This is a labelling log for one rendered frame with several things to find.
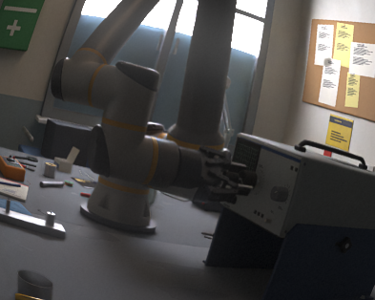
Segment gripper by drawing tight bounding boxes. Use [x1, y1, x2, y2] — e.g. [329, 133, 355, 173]
[198, 146, 255, 204]

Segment grey round panel knob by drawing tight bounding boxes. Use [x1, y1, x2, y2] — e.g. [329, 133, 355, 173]
[269, 185, 290, 204]

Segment grey oscilloscope body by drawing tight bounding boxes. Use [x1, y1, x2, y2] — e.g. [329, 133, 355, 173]
[221, 132, 375, 239]

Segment blue oscilloscope stand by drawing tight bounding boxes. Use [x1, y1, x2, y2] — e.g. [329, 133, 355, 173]
[204, 206, 375, 300]

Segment black stand side knob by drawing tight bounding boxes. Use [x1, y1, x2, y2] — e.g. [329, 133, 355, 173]
[336, 236, 352, 253]

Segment black device with red button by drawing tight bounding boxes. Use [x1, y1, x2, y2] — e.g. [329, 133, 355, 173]
[192, 186, 224, 213]

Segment large window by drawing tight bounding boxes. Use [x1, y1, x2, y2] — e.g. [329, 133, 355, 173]
[40, 0, 276, 136]

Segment dark card with yellow patch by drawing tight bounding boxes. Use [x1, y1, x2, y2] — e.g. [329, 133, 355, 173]
[71, 176, 98, 189]

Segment cork notice board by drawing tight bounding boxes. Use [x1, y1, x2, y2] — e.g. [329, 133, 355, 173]
[302, 18, 375, 123]

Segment white open box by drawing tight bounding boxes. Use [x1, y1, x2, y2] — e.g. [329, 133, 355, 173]
[53, 145, 81, 174]

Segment black box instrument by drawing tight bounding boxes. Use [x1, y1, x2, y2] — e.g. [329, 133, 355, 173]
[40, 118, 94, 167]

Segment grey solder spool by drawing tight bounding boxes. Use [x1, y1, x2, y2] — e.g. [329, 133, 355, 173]
[43, 161, 58, 179]

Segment blue flat box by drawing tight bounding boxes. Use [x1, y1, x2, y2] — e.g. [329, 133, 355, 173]
[17, 143, 43, 158]

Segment black test probe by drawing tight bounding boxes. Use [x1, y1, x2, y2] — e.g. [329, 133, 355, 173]
[18, 160, 38, 172]

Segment black pliers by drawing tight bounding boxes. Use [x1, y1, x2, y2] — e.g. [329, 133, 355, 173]
[9, 154, 39, 163]

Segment blue sheet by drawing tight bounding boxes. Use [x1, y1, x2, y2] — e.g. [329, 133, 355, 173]
[0, 196, 32, 216]

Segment orange multimeter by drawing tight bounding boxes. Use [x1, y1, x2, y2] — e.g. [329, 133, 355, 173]
[0, 155, 27, 182]

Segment grey cup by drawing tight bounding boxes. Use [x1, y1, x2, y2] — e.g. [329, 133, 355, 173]
[17, 269, 54, 300]

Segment white notepad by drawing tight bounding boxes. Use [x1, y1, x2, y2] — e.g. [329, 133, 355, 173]
[0, 175, 31, 203]

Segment yellow flat object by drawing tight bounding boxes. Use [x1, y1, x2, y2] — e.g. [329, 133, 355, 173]
[14, 292, 47, 300]

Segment green sign with white cross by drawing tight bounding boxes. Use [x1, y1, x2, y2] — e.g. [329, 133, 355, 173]
[0, 0, 46, 53]

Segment black oscilloscope carry handle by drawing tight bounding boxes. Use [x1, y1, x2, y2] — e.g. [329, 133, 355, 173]
[294, 139, 369, 170]

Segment yellow wall poster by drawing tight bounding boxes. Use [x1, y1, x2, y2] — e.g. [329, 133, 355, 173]
[324, 114, 355, 153]

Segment grey round base plate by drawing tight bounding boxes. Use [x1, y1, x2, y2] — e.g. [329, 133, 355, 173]
[79, 203, 157, 235]

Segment silver bar with post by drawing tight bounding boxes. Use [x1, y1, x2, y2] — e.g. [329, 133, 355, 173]
[0, 198, 67, 240]

